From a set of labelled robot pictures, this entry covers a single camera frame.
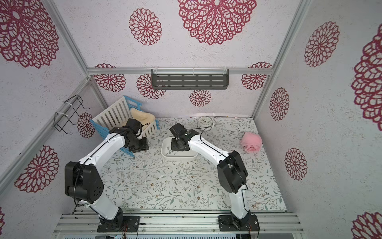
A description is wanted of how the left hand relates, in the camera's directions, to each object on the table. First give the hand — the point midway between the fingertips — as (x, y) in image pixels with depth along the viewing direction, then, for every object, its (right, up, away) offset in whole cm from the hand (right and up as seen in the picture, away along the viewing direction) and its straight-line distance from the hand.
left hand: (145, 148), depth 88 cm
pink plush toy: (+66, +3, +7) cm, 66 cm away
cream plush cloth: (-6, +19, +18) cm, 27 cm away
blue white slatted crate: (-26, +22, +18) cm, 39 cm away
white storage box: (+12, -5, +12) cm, 18 cm away
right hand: (+20, +1, +2) cm, 20 cm away
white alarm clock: (+37, +16, +25) cm, 48 cm away
